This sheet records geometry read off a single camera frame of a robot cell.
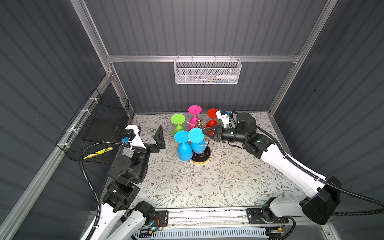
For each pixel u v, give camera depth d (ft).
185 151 2.44
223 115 2.11
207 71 4.05
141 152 1.59
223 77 2.98
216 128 2.07
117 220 1.47
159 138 1.66
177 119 2.53
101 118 2.62
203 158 3.06
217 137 1.93
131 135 1.44
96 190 1.41
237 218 2.47
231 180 2.84
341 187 1.36
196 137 2.17
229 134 1.96
